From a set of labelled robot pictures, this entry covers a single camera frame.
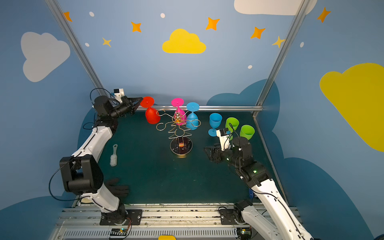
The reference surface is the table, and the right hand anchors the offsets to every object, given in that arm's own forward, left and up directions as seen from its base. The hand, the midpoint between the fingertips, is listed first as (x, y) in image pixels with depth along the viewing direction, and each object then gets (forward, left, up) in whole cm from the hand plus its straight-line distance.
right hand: (211, 145), depth 70 cm
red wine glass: (+20, +34, -2) cm, 39 cm away
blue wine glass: (+20, +11, -6) cm, 23 cm away
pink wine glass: (+15, +17, +2) cm, 23 cm away
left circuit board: (-34, +44, -30) cm, 64 cm away
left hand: (+22, +37, +10) cm, 44 cm away
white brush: (+4, +60, -26) cm, 66 cm away
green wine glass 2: (+20, -24, -14) cm, 35 cm away
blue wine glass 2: (+29, -5, -14) cm, 32 cm away
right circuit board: (-31, -18, -31) cm, 48 cm away
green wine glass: (+27, -16, -15) cm, 34 cm away
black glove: (-16, +50, -29) cm, 59 cm away
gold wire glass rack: (+16, +19, -25) cm, 35 cm away
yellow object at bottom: (-35, +19, -27) cm, 48 cm away
